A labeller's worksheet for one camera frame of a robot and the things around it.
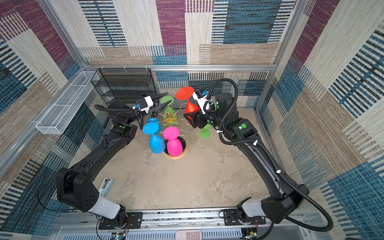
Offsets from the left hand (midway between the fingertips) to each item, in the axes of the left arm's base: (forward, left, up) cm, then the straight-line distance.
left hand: (168, 93), depth 61 cm
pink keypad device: (-43, -7, -46) cm, 64 cm away
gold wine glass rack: (+3, +2, -20) cm, 20 cm away
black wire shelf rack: (+53, +42, -33) cm, 75 cm away
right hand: (-3, -9, -8) cm, 13 cm away
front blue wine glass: (-7, +9, -26) cm, 28 cm away
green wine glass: (+14, -18, -45) cm, 51 cm away
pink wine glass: (-9, -1, -24) cm, 26 cm away
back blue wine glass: (+7, +11, -24) cm, 28 cm away
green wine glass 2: (+3, +2, -15) cm, 15 cm away
